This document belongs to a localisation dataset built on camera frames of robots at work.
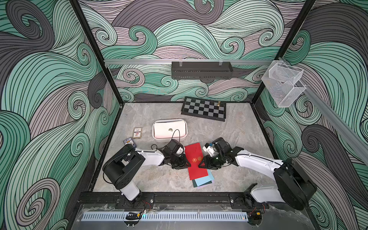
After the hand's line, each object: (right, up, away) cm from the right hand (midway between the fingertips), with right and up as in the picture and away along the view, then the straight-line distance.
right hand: (202, 167), depth 82 cm
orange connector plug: (-34, -19, -13) cm, 41 cm away
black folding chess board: (+8, +35, +29) cm, 46 cm away
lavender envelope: (+1, -9, -3) cm, 10 cm away
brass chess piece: (+18, +39, +31) cm, 53 cm away
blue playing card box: (-47, +13, +13) cm, 51 cm away
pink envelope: (-19, +20, +16) cm, 32 cm away
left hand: (-7, 0, +2) cm, 7 cm away
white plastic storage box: (-22, +26, +20) cm, 39 cm away
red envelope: (-4, +5, +4) cm, 8 cm away
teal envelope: (0, -7, -2) cm, 7 cm away
